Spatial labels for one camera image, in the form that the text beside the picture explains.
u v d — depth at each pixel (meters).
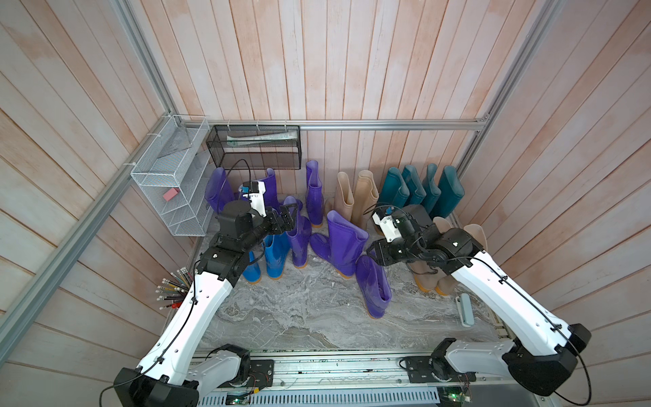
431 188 0.86
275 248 0.84
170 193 0.82
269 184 0.97
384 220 0.63
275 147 0.88
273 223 0.61
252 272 0.88
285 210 0.61
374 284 0.68
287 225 0.62
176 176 0.69
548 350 0.38
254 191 0.59
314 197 0.91
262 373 0.73
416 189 0.86
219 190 0.86
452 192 0.86
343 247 0.82
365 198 0.90
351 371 0.75
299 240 0.77
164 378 0.37
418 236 0.50
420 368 0.73
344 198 0.90
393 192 0.87
